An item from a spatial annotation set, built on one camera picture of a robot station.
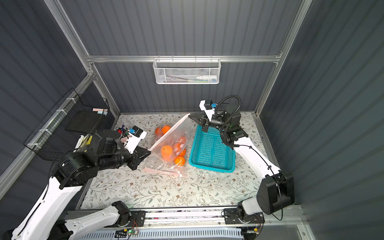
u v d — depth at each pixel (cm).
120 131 92
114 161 46
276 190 41
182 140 93
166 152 72
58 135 69
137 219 73
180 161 89
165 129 96
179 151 79
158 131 96
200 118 64
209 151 99
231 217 73
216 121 63
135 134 50
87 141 71
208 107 57
